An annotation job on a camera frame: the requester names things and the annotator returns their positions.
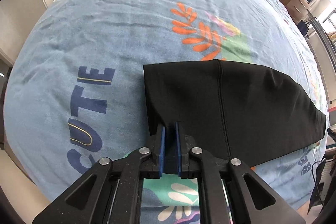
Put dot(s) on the black pants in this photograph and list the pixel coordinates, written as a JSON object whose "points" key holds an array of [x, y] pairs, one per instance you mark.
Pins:
{"points": [[232, 109]]}

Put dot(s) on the blue patterned bed sheet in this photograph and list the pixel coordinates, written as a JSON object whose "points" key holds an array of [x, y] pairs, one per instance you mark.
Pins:
{"points": [[77, 92]]}

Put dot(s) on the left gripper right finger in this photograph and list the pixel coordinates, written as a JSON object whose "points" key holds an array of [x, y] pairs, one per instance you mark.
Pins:
{"points": [[229, 191]]}

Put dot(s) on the wooden cabinet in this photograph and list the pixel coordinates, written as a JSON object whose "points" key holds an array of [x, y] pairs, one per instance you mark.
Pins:
{"points": [[297, 9]]}

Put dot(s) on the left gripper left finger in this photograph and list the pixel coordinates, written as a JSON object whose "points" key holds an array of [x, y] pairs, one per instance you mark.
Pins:
{"points": [[111, 190]]}

